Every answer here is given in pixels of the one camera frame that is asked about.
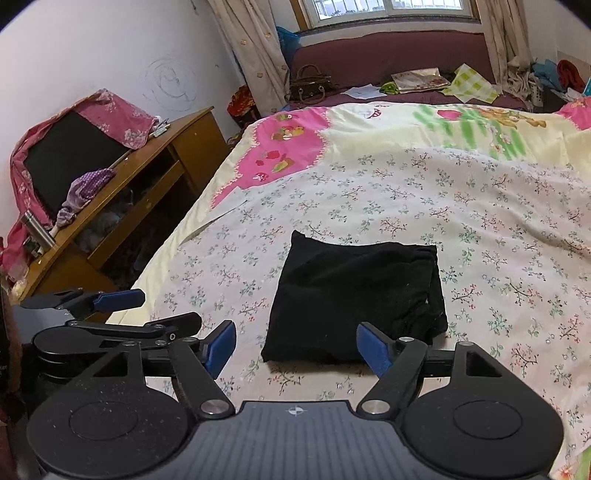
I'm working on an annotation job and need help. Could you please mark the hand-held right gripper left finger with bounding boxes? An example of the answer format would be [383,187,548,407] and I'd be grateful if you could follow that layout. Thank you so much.
[88,320,237,420]

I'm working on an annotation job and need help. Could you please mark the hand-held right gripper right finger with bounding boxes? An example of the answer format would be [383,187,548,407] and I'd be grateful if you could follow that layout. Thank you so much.
[357,322,505,420]

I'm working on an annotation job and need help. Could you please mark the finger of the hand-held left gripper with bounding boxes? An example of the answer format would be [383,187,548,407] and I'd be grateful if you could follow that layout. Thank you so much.
[21,288,146,320]
[67,311,204,346]

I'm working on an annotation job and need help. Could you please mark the black pants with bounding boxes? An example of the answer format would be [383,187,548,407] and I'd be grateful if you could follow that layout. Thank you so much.
[261,231,448,365]

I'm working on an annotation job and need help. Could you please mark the clothes in desk shelf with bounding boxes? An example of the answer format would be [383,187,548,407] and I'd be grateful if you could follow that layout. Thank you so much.
[76,194,153,259]

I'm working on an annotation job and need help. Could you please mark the metal flask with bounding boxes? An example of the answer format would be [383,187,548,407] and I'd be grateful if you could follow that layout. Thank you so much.
[21,210,55,252]

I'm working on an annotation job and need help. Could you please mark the purple patterned cloth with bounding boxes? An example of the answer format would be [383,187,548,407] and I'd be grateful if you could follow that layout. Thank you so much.
[55,168,116,227]

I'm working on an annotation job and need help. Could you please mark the black television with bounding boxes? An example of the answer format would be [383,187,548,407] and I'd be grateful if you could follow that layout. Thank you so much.
[23,112,130,213]

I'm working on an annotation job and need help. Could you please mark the floral printed quilt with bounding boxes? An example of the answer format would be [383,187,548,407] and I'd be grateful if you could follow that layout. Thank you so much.
[106,99,591,480]

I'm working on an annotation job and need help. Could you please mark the wooden desk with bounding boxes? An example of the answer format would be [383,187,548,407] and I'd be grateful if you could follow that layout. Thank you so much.
[18,107,232,324]

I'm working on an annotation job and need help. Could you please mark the pink floral cloth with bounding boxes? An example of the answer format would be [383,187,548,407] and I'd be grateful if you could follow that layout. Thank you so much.
[9,90,160,273]

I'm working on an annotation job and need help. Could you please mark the red bag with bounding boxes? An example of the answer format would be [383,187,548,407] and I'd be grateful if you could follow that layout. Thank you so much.
[226,85,254,127]

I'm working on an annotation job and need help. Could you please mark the white paper sheet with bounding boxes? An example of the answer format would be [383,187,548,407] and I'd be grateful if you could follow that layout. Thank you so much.
[342,83,382,100]

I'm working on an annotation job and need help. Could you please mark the brown handbag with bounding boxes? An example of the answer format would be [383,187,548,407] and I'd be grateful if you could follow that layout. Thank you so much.
[286,65,333,104]

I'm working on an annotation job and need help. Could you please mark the magazine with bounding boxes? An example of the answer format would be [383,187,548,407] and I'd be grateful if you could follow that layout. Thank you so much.
[392,68,451,93]

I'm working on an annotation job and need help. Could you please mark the beige curtain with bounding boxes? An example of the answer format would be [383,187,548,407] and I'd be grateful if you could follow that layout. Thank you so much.
[475,0,536,93]
[208,0,296,116]

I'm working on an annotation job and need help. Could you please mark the green checkered cloth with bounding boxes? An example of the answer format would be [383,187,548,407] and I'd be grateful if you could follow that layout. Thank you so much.
[443,65,499,103]

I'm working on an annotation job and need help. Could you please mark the maroon window seat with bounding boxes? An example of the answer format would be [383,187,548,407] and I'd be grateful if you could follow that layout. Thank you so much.
[291,30,555,107]

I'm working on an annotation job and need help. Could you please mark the pile of clothes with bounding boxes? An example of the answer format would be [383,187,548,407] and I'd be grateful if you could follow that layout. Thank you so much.
[508,69,543,109]

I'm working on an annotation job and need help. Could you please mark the blue bag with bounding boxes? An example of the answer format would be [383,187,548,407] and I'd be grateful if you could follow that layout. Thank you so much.
[276,27,301,70]

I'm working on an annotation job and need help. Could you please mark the blue cloth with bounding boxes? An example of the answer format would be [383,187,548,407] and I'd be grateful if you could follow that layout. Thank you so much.
[531,60,564,90]

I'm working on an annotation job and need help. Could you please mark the red cloth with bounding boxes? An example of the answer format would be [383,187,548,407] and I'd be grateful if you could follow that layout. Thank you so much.
[556,60,586,93]

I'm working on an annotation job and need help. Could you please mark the window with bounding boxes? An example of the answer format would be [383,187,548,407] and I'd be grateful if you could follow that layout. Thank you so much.
[300,0,481,28]

